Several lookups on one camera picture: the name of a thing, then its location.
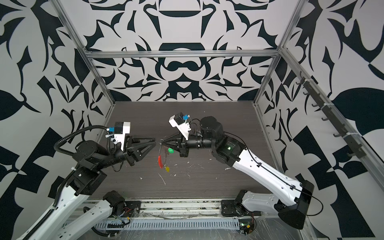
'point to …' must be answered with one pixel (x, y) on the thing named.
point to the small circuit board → (246, 226)
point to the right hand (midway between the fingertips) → (164, 143)
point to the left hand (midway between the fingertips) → (155, 139)
